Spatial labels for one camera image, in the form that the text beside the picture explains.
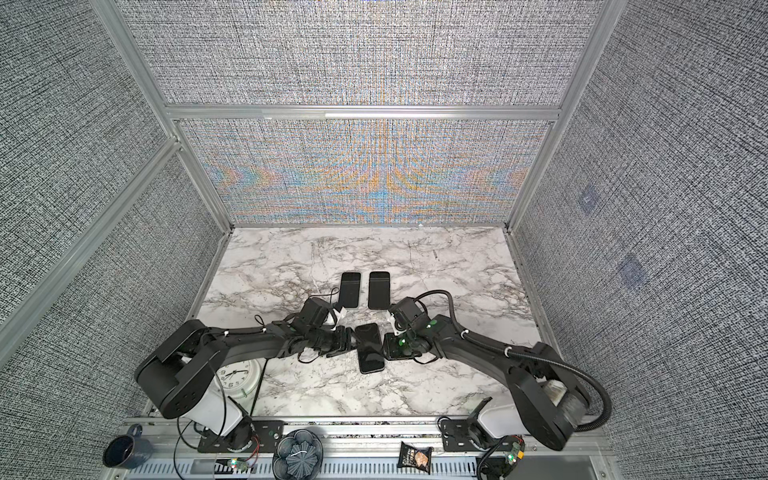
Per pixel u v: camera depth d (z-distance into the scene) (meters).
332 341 0.78
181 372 0.45
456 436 0.73
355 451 0.73
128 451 0.70
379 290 1.01
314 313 0.72
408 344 0.65
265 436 0.74
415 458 0.69
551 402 0.42
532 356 0.44
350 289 1.01
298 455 0.70
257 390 0.81
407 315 0.67
